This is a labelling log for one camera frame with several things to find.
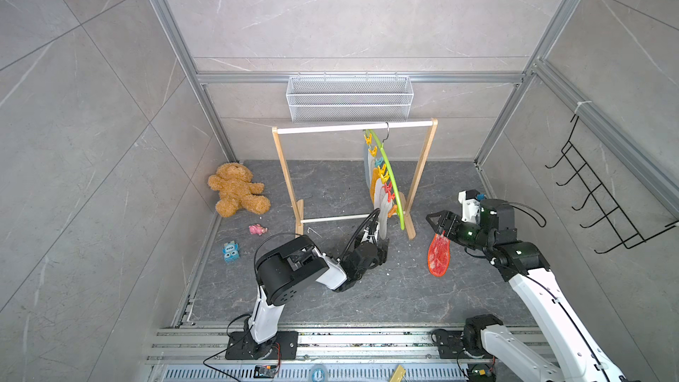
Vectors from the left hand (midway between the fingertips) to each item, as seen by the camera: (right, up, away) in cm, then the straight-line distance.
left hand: (385, 236), depth 91 cm
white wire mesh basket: (-13, +52, +10) cm, 54 cm away
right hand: (+12, +8, -16) cm, 22 cm away
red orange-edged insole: (+19, -7, 0) cm, 20 cm away
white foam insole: (-3, +15, 0) cm, 15 cm away
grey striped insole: (-3, +10, -13) cm, 16 cm away
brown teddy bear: (-58, +19, +11) cm, 62 cm away
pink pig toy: (-47, +2, +4) cm, 47 cm away
